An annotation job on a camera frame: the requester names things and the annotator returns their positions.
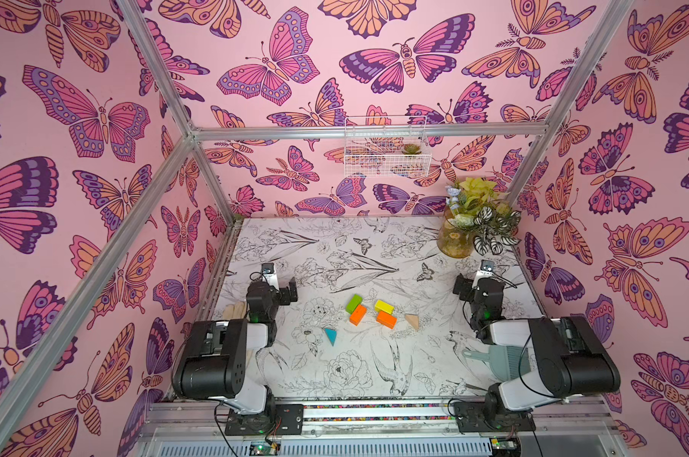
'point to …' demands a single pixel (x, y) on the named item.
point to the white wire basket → (387, 156)
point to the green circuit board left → (263, 448)
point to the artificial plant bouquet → (477, 206)
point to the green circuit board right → (505, 446)
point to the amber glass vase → (453, 240)
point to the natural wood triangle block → (413, 320)
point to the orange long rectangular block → (358, 314)
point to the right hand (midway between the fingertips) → (479, 276)
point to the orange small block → (386, 319)
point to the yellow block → (381, 306)
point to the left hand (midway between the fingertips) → (282, 276)
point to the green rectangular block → (354, 302)
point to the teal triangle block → (331, 335)
